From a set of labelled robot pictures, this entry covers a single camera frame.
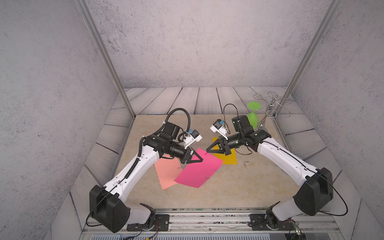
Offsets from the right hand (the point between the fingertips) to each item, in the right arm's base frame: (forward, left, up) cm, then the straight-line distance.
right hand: (209, 151), depth 68 cm
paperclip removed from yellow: (+10, -25, -29) cm, 40 cm away
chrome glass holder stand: (+54, -55, -24) cm, 81 cm away
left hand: (-4, +3, -2) cm, 5 cm away
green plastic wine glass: (+30, -28, -8) cm, 42 cm away
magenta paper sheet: (-7, +6, -8) cm, 12 cm away
